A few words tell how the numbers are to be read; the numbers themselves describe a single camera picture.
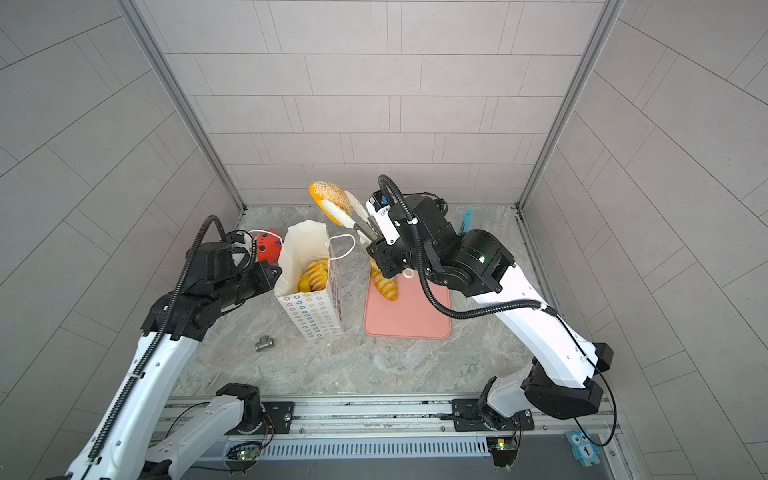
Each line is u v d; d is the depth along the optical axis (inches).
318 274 31.7
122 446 14.2
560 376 15.1
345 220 22.8
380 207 18.9
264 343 31.8
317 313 28.4
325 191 23.5
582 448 25.9
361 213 23.7
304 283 32.5
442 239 15.7
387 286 35.9
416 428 27.8
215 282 19.7
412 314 34.1
